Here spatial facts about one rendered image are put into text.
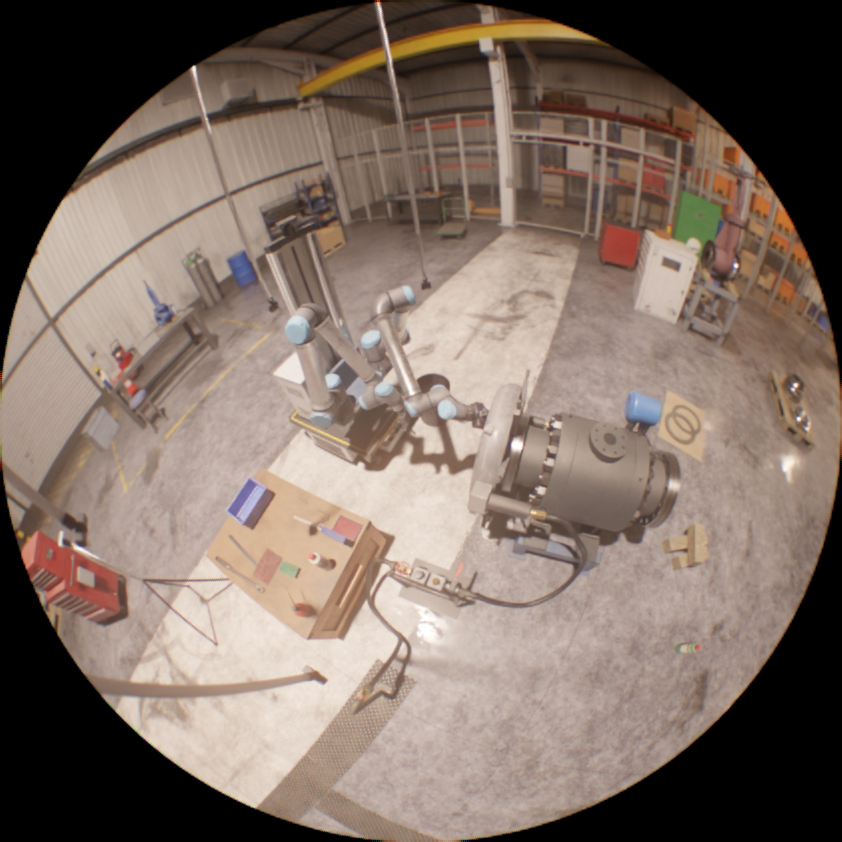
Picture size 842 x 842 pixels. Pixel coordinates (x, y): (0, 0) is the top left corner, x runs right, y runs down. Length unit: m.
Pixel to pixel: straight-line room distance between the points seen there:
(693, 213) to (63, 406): 14.74
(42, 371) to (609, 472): 9.37
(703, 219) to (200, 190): 11.98
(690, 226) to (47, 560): 11.08
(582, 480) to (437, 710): 1.63
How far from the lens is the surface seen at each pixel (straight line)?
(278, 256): 1.68
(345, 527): 1.77
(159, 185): 9.05
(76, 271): 8.56
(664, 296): 4.99
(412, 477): 2.34
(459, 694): 2.10
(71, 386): 8.70
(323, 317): 1.49
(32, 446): 9.27
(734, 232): 5.14
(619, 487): 1.53
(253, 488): 2.21
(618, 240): 6.37
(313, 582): 1.77
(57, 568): 3.63
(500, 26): 8.85
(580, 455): 1.47
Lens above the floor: 2.04
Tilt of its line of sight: 50 degrees down
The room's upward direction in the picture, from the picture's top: 12 degrees counter-clockwise
